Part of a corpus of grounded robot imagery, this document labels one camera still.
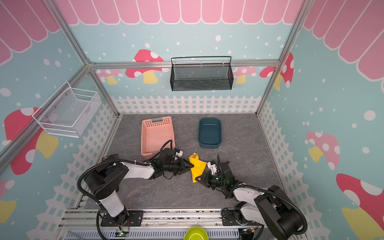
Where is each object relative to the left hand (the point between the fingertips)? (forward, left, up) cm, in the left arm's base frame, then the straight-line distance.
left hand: (192, 170), depth 86 cm
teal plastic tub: (+31, -12, -5) cm, 34 cm away
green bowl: (-30, -3, -3) cm, 30 cm away
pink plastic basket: (+29, +28, -5) cm, 41 cm away
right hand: (-6, -1, +1) cm, 6 cm away
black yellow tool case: (+8, +57, -4) cm, 57 cm away
